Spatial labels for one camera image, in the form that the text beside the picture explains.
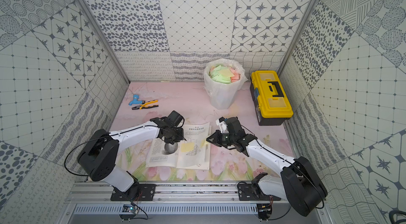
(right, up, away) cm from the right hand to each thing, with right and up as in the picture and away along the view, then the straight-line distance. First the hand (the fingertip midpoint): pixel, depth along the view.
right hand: (207, 141), depth 81 cm
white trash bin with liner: (+9, +34, +6) cm, 35 cm away
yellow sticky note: (-12, -5, +6) cm, 14 cm away
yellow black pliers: (-43, +17, +26) cm, 53 cm away
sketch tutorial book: (-9, -7, +3) cm, 11 cm away
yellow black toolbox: (+36, +22, +8) cm, 43 cm away
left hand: (-15, +1, +8) cm, 17 cm away
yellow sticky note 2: (-2, -1, +1) cm, 3 cm away
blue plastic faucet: (-50, +20, +27) cm, 60 cm away
